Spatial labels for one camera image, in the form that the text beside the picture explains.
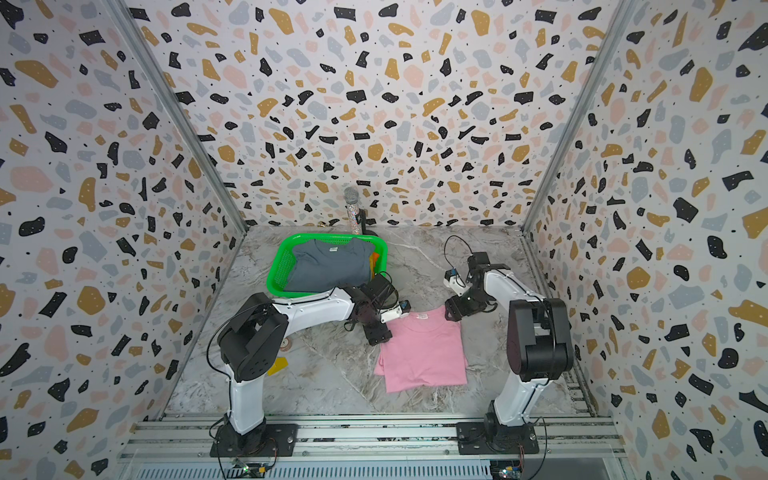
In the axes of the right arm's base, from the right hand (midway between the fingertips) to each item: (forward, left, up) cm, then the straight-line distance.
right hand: (459, 311), depth 94 cm
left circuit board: (-42, +53, -2) cm, 68 cm away
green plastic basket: (+7, +59, +5) cm, 60 cm away
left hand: (-5, +23, -1) cm, 23 cm away
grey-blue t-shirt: (+16, +45, +3) cm, 48 cm away
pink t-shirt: (-11, +10, -3) cm, 16 cm away
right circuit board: (-40, -8, -5) cm, 41 cm away
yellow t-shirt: (+18, +29, +2) cm, 35 cm away
